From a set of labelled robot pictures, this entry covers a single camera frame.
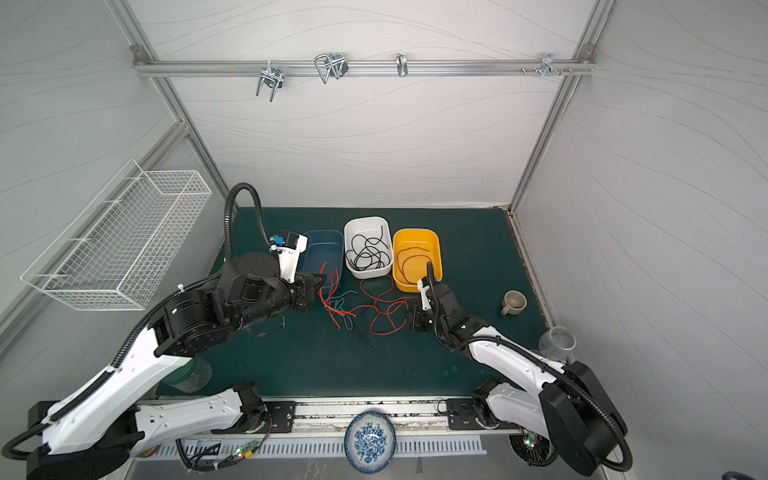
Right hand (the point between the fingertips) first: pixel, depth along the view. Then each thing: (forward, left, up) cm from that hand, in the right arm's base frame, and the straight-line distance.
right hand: (411, 305), depth 85 cm
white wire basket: (-2, +69, +26) cm, 74 cm away
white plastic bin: (+34, +16, -4) cm, 38 cm away
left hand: (-7, +18, +27) cm, 33 cm away
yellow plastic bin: (+25, 0, -7) cm, 26 cm away
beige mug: (+6, -32, -7) cm, 34 cm away
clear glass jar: (-12, -34, +9) cm, 37 cm away
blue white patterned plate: (-33, +9, -7) cm, 35 cm away
